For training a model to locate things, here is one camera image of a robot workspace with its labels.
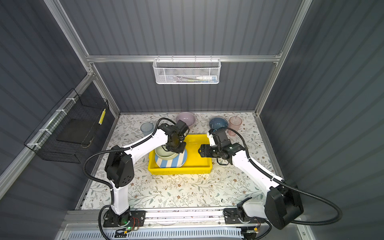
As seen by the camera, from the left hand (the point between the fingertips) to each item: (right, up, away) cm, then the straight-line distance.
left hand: (181, 150), depth 88 cm
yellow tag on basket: (-44, +20, -5) cm, 49 cm away
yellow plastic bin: (+8, -9, +3) cm, 12 cm away
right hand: (+14, +1, -6) cm, 15 cm away
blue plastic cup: (-21, +14, +3) cm, 26 cm away
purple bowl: (+3, +21, +24) cm, 32 cm away
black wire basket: (-55, +10, -18) cm, 59 cm away
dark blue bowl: (+25, +17, +22) cm, 37 cm away
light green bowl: (-11, -2, +1) cm, 11 cm away
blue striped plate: (-2, -6, +1) cm, 7 cm away
